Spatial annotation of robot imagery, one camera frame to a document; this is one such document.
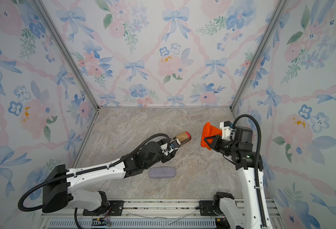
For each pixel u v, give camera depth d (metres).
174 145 0.60
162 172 0.83
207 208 0.73
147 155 0.54
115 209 0.74
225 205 0.59
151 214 0.74
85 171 0.46
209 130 0.69
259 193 0.40
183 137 0.71
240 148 0.52
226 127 0.63
